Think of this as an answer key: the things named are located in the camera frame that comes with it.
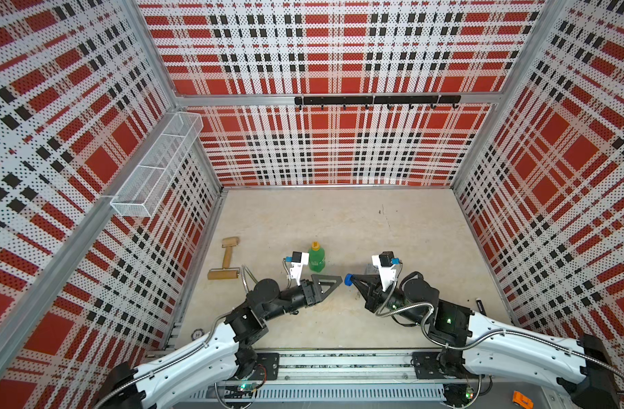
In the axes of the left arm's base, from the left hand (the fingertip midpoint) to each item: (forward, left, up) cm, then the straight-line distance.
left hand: (341, 283), depth 66 cm
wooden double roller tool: (+14, +42, -22) cm, 49 cm away
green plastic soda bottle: (+14, +8, -14) cm, 21 cm away
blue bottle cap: (0, -2, +1) cm, 2 cm away
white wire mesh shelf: (+36, +71, -2) cm, 80 cm away
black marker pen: (+1, -48, -23) cm, 53 cm away
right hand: (+2, -4, -2) cm, 5 cm away
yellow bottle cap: (+17, +8, -9) cm, 20 cm away
